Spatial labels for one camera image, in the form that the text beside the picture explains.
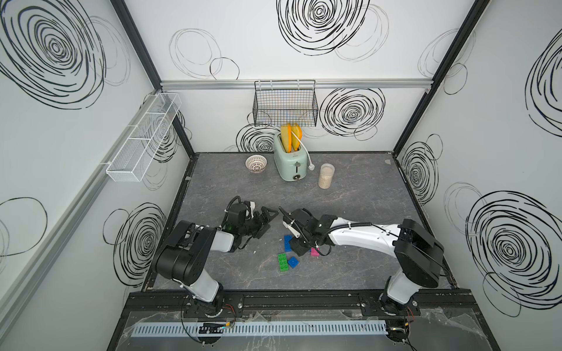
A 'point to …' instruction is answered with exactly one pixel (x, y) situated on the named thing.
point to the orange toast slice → (297, 130)
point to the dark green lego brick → (283, 262)
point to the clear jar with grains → (326, 173)
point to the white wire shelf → (135, 156)
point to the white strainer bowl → (256, 163)
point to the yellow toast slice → (285, 137)
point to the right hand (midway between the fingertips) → (295, 245)
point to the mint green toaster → (289, 166)
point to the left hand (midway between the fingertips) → (274, 219)
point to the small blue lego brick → (293, 262)
